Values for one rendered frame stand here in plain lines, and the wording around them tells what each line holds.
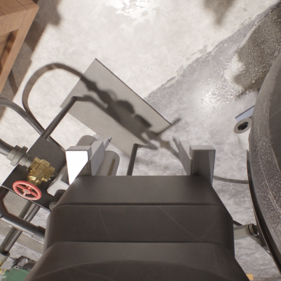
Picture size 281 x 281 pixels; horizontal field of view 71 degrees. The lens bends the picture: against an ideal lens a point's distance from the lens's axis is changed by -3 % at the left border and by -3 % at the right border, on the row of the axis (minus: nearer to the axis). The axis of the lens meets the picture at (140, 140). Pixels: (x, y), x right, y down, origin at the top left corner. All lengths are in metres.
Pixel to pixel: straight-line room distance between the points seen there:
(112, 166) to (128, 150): 0.36
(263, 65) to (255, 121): 0.50
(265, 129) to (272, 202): 0.11
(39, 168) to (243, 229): 0.49
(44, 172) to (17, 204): 1.35
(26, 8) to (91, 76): 0.30
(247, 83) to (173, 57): 0.30
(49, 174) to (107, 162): 0.20
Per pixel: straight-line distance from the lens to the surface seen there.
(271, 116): 0.36
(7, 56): 0.88
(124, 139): 1.00
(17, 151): 0.59
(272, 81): 0.42
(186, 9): 0.77
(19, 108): 1.06
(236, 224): 1.04
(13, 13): 0.72
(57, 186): 0.59
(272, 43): 0.85
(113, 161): 0.71
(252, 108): 0.93
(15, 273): 3.12
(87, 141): 0.70
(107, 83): 0.86
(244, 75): 0.86
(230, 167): 1.14
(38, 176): 0.58
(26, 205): 1.45
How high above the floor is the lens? 0.76
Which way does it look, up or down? 50 degrees down
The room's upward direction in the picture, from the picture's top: 169 degrees counter-clockwise
